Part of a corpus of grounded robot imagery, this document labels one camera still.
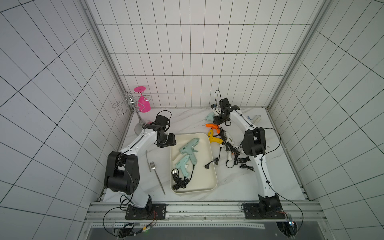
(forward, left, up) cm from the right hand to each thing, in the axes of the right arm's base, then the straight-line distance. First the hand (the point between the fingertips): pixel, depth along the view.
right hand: (212, 119), depth 109 cm
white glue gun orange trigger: (-19, -11, -1) cm, 22 cm away
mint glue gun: (-47, +18, +2) cm, 50 cm away
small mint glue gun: (+1, +2, +1) cm, 2 cm away
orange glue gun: (-6, -1, 0) cm, 6 cm away
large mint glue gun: (-27, +16, +1) cm, 31 cm away
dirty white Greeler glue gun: (+2, -34, 0) cm, 34 cm away
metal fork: (-38, +36, -1) cm, 52 cm away
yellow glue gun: (-18, 0, 0) cm, 18 cm away
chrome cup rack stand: (-11, +48, +26) cm, 56 cm away
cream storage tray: (-43, +5, -2) cm, 44 cm away
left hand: (-28, +26, +7) cm, 38 cm away
